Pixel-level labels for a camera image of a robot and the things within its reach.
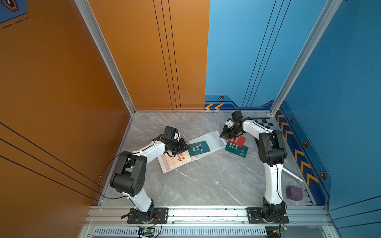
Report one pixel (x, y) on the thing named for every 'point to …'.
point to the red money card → (239, 141)
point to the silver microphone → (291, 174)
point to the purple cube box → (294, 193)
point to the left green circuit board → (148, 231)
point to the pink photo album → (214, 142)
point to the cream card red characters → (167, 162)
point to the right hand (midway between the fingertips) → (221, 135)
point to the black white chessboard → (267, 123)
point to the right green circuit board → (281, 229)
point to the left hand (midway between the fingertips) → (189, 145)
